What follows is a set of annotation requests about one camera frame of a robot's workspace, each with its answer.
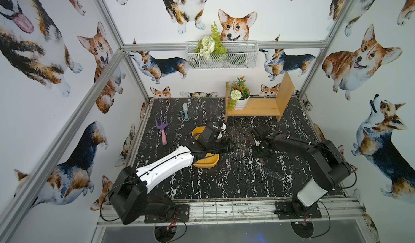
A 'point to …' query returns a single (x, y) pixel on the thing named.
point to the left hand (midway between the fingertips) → (234, 141)
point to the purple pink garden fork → (162, 126)
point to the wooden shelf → (265, 106)
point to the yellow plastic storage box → (211, 160)
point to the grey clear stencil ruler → (272, 173)
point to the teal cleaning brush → (185, 108)
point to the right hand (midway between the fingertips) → (260, 150)
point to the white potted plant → (240, 103)
